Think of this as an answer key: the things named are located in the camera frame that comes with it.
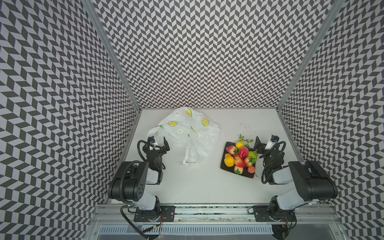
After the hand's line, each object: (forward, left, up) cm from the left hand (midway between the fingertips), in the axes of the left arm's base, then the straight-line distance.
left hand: (157, 138), depth 90 cm
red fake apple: (-8, -51, -2) cm, 52 cm away
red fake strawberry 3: (-14, -53, -2) cm, 55 cm away
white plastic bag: (+11, -20, -6) cm, 24 cm away
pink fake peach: (-17, -54, -6) cm, 57 cm away
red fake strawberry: (-18, -47, -5) cm, 51 cm away
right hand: (-1, -64, -1) cm, 64 cm away
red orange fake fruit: (-6, -45, -3) cm, 46 cm away
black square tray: (-13, -42, -5) cm, 44 cm away
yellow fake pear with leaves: (0, -53, -6) cm, 53 cm away
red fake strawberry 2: (-15, -47, -1) cm, 49 cm away
